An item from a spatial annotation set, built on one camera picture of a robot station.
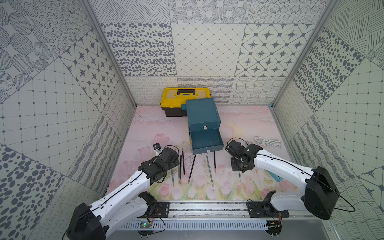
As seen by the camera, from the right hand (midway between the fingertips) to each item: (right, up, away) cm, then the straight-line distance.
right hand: (239, 167), depth 82 cm
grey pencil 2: (-16, -4, +6) cm, 18 cm away
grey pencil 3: (0, -4, -2) cm, 4 cm away
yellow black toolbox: (-41, +41, +19) cm, 61 cm away
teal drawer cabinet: (-20, +26, 0) cm, 33 cm away
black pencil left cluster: (-34, -3, +6) cm, 34 cm away
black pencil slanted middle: (-29, -8, +2) cm, 30 cm away
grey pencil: (-38, -7, +2) cm, 39 cm away
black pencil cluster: (-32, +1, +9) cm, 33 cm away
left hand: (-39, +6, 0) cm, 39 cm away
